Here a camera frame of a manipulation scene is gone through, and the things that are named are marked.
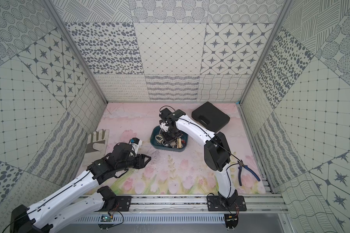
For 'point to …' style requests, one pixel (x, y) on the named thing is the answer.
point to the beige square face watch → (179, 143)
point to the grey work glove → (96, 146)
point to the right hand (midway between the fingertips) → (170, 142)
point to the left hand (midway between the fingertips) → (151, 160)
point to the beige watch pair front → (158, 141)
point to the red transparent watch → (183, 142)
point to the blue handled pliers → (241, 165)
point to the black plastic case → (210, 116)
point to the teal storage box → (170, 146)
